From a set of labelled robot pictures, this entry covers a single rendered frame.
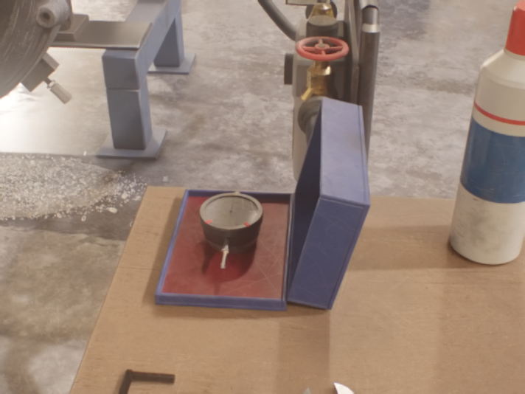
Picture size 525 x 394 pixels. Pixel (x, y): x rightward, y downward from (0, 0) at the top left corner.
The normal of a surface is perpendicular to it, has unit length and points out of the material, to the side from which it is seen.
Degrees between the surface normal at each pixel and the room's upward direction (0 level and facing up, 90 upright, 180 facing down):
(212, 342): 0
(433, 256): 0
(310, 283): 90
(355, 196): 12
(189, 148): 0
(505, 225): 90
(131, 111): 90
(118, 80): 90
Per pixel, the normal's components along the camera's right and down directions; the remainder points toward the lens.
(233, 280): 0.00, -0.83
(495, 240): -0.10, 0.56
